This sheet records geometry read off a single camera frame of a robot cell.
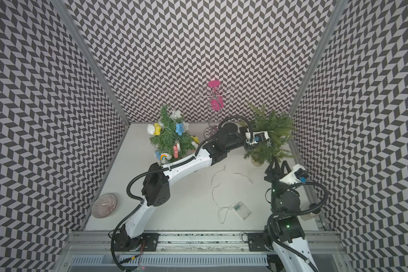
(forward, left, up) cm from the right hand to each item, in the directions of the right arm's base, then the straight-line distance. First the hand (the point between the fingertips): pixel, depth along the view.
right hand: (276, 161), depth 69 cm
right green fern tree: (+12, -2, +8) cm, 14 cm away
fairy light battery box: (-11, +16, -26) cm, 33 cm away
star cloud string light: (+13, +51, +7) cm, 53 cm away
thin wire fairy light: (-12, +12, -26) cm, 31 cm away
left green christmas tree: (+11, +44, +2) cm, 45 cm away
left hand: (+13, +4, +5) cm, 14 cm away
